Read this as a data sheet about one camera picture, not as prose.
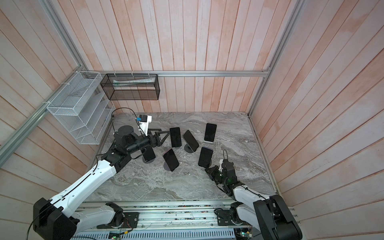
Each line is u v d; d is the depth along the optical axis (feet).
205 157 2.83
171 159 2.86
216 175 2.55
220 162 2.79
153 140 2.05
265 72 3.06
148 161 2.99
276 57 2.82
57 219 1.21
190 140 3.10
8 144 1.71
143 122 2.07
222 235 2.30
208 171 2.86
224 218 2.40
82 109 2.40
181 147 3.31
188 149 3.28
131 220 2.41
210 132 3.23
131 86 3.37
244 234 2.30
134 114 4.01
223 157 3.22
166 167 3.05
